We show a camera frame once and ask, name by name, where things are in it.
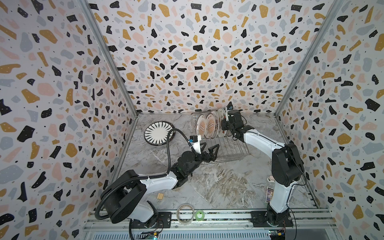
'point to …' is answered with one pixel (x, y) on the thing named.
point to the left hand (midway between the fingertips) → (214, 143)
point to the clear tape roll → (179, 221)
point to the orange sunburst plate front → (201, 126)
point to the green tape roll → (202, 213)
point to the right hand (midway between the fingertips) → (223, 116)
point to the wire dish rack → (230, 148)
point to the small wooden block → (160, 196)
